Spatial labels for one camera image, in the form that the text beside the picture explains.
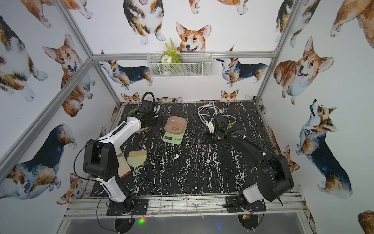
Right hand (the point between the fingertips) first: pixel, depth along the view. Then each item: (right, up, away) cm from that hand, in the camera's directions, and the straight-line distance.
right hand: (205, 138), depth 84 cm
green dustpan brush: (-42, -14, +6) cm, 45 cm away
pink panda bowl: (-20, +7, +19) cm, 28 cm away
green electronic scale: (-19, -2, +13) cm, 24 cm away
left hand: (-26, +11, +8) cm, 30 cm away
